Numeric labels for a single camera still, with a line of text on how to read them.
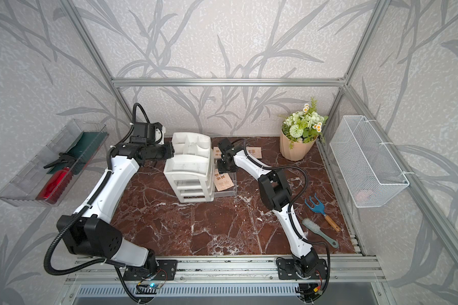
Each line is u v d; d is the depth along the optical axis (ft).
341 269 2.47
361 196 2.35
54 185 1.90
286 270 2.40
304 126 2.71
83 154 2.15
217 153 3.04
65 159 2.15
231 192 3.15
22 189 1.89
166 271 2.38
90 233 1.35
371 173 1.99
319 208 2.99
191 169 2.65
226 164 2.89
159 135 2.22
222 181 3.25
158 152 2.29
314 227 2.72
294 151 3.25
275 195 1.97
